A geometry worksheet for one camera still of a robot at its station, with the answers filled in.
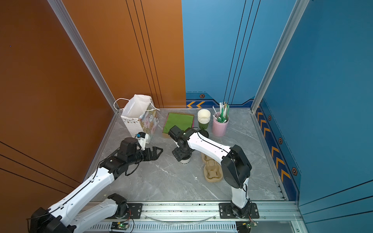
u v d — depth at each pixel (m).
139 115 0.81
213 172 0.84
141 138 0.71
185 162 0.87
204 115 1.00
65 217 0.40
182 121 1.09
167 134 1.00
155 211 0.75
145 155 0.69
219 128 0.98
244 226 0.70
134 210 0.74
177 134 0.67
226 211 0.72
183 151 0.71
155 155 0.70
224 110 0.92
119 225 0.71
